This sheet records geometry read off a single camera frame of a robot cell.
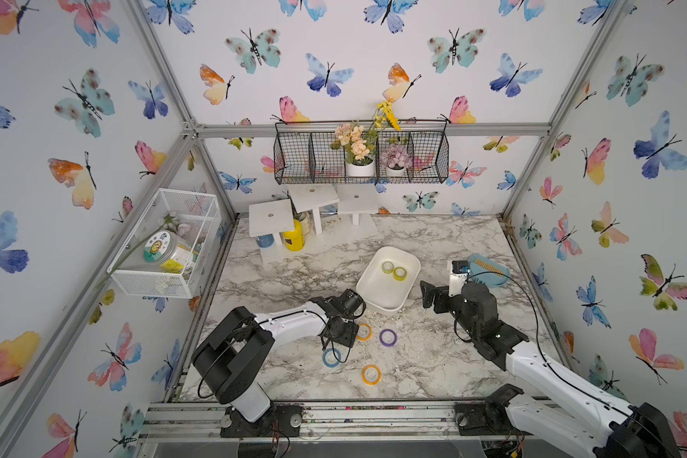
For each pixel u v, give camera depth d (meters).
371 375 0.81
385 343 0.87
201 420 0.75
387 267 1.04
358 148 0.82
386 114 0.82
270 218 0.99
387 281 1.01
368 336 0.89
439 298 0.71
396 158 0.87
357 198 1.05
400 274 1.02
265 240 1.04
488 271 0.68
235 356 0.45
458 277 0.69
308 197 0.96
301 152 0.99
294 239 1.02
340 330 0.79
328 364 0.83
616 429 0.40
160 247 0.63
